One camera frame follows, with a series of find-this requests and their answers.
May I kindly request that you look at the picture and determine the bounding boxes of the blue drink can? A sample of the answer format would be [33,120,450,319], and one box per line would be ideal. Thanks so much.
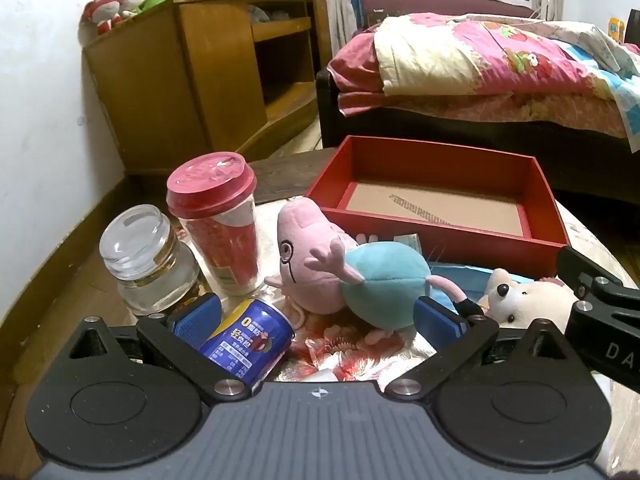
[199,297,296,395]

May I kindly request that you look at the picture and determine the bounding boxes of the red cardboard box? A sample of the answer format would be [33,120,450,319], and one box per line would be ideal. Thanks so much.
[305,135,572,281]

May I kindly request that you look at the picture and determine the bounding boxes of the white cat plush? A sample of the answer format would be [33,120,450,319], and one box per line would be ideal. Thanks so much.
[117,0,152,19]

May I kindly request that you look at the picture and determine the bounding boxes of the pink pig plush toy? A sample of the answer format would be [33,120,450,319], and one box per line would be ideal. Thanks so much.
[265,197,483,346]

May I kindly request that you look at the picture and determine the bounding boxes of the dark wooden bed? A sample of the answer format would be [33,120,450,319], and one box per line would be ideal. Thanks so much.
[316,0,640,207]

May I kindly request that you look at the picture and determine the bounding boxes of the white bear plush toy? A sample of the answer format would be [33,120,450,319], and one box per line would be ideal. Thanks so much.
[477,267,581,332]

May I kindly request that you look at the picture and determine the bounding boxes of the wooden cabinet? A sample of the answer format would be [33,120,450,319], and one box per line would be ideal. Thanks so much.
[82,0,333,177]

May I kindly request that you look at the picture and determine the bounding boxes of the shiny floral tablecloth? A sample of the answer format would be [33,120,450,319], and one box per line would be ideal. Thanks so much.
[115,192,640,480]

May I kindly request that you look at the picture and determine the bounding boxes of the pink floral quilt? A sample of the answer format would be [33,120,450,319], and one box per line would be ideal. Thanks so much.
[327,11,640,155]

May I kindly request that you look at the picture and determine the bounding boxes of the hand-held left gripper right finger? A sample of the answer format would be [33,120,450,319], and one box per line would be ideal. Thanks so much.
[385,295,571,402]

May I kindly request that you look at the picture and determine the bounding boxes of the blue face mask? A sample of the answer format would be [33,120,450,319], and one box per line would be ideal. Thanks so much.
[425,260,497,303]

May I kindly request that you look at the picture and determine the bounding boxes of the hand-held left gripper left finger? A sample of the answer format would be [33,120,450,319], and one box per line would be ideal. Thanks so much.
[67,293,249,402]

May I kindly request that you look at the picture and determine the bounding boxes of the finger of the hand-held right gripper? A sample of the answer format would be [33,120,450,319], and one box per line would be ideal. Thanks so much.
[556,245,640,312]

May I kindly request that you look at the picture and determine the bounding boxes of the red lid plastic cup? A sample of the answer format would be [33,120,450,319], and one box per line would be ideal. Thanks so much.
[166,151,263,297]

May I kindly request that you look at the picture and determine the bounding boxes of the clear glass jar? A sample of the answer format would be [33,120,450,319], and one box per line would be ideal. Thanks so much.
[99,204,202,317]

